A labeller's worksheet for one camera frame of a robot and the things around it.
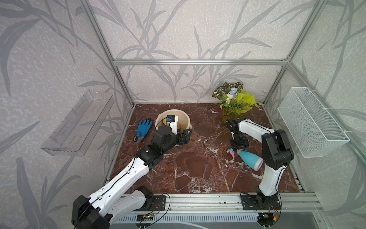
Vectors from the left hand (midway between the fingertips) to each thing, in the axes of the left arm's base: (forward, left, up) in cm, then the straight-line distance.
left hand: (188, 130), depth 73 cm
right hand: (+1, -33, -22) cm, 40 cm away
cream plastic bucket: (+16, +3, -11) cm, 20 cm away
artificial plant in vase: (+25, -30, -4) cm, 40 cm away
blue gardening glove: (+16, +33, -24) cm, 44 cm away
